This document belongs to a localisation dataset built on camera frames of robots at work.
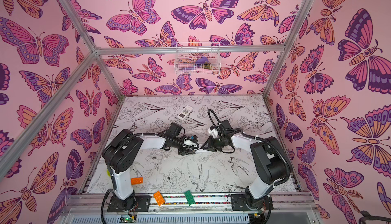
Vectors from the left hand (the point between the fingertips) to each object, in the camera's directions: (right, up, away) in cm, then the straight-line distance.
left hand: (194, 146), depth 93 cm
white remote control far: (-7, +21, +17) cm, 28 cm away
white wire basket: (+2, +55, +3) cm, 55 cm away
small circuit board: (-32, -30, -21) cm, 48 cm away
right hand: (+5, +1, -6) cm, 8 cm away
